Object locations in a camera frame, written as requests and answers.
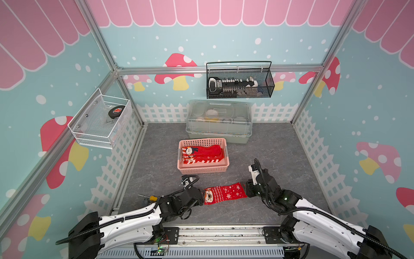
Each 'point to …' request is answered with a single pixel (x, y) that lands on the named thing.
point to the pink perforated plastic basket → (216, 167)
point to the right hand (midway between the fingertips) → (243, 182)
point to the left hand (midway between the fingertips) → (202, 196)
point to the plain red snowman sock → (206, 154)
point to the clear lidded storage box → (219, 118)
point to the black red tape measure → (115, 111)
